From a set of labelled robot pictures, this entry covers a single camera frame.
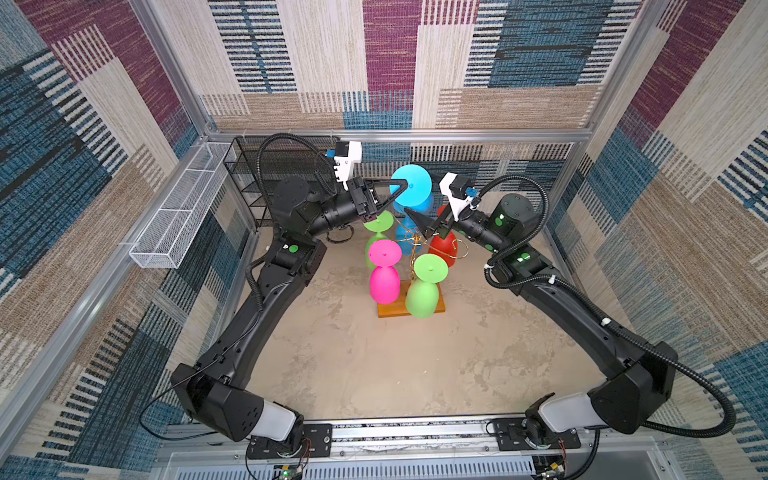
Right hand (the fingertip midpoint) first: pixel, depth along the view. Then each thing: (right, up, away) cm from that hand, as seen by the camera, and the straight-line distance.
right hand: (420, 193), depth 64 cm
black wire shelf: (-49, +17, +36) cm, 63 cm away
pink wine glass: (-8, -19, +8) cm, 22 cm away
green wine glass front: (+1, -23, +8) cm, 24 cm away
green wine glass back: (-8, -6, +10) cm, 14 cm away
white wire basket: (-59, -9, +8) cm, 60 cm away
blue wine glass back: (-2, -9, +10) cm, 13 cm away
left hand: (-3, -1, -12) cm, 12 cm away
